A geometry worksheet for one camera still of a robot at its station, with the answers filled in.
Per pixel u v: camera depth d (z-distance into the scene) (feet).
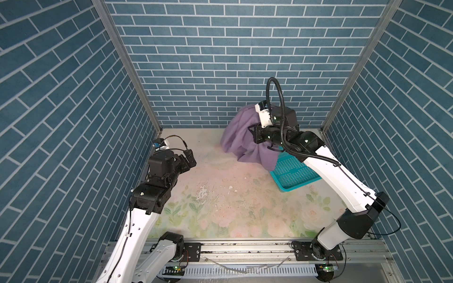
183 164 1.98
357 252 2.47
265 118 1.96
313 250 2.19
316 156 1.48
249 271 2.31
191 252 2.44
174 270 2.37
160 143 1.88
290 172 3.25
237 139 2.25
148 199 1.45
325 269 2.35
